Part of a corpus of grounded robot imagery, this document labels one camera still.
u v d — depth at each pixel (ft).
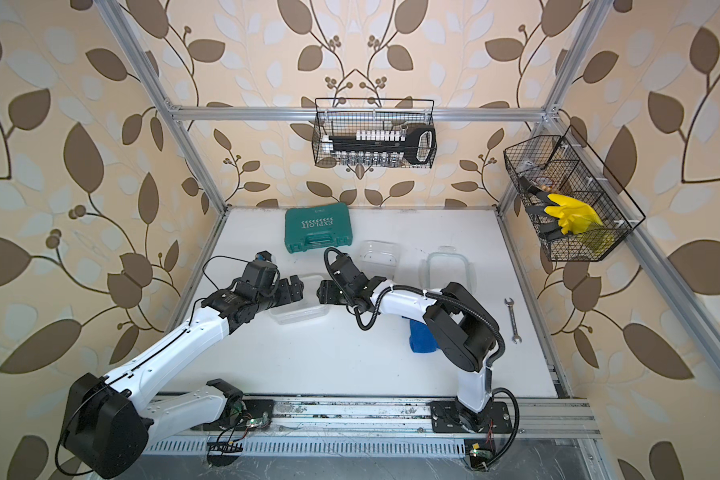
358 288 2.31
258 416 2.42
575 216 2.24
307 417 2.48
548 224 2.13
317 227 3.58
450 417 2.37
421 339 2.74
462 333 1.57
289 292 2.45
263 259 2.46
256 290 2.03
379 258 3.45
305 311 2.78
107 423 1.28
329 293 2.58
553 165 2.78
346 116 2.99
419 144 2.75
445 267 3.41
